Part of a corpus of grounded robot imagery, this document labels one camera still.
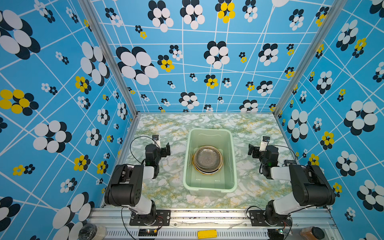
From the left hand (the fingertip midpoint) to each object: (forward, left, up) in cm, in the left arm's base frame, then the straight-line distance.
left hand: (162, 142), depth 94 cm
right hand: (-1, -62, -1) cm, 62 cm away
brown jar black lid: (-47, -71, +1) cm, 85 cm away
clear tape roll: (-47, +23, +3) cm, 52 cm away
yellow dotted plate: (-18, -25, -4) cm, 31 cm away
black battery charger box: (-11, -80, -6) cm, 81 cm away
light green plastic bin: (-22, -37, -7) cm, 44 cm away
